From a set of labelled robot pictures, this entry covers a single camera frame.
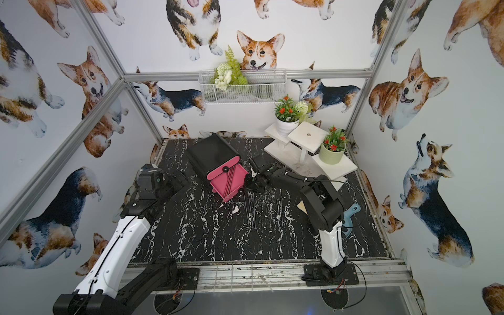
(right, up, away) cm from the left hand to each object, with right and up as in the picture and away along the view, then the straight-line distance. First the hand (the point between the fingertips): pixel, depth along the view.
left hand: (178, 174), depth 80 cm
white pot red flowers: (+46, +27, +11) cm, 55 cm away
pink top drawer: (+17, +2, +8) cm, 19 cm away
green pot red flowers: (+64, +10, +1) cm, 65 cm away
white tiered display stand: (+54, +10, +35) cm, 65 cm away
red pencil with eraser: (+18, -5, +12) cm, 23 cm away
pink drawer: (+14, -5, +11) cm, 19 cm away
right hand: (+24, -7, +11) cm, 27 cm away
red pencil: (+20, -5, +13) cm, 24 cm away
